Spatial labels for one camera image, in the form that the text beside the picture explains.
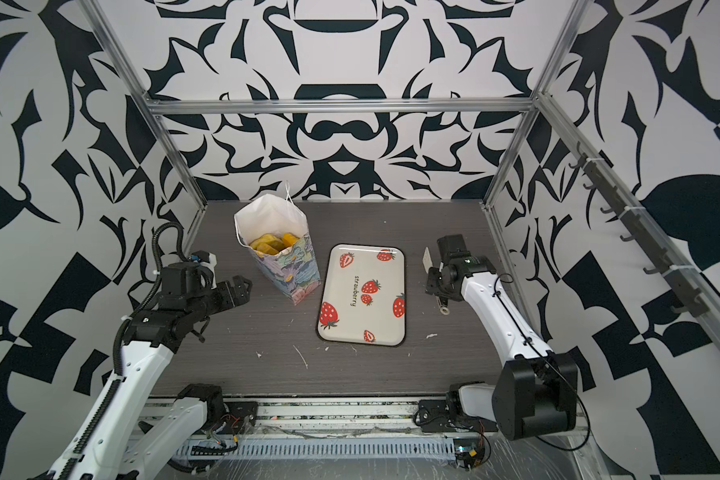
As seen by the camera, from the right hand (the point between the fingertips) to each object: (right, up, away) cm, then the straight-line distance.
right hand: (438, 284), depth 84 cm
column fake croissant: (-49, +11, +7) cm, 51 cm away
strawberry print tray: (-20, -6, +12) cm, 24 cm away
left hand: (-53, +1, -7) cm, 54 cm away
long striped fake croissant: (-43, +12, +8) cm, 45 cm away
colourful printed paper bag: (-40, +4, -1) cm, 40 cm away
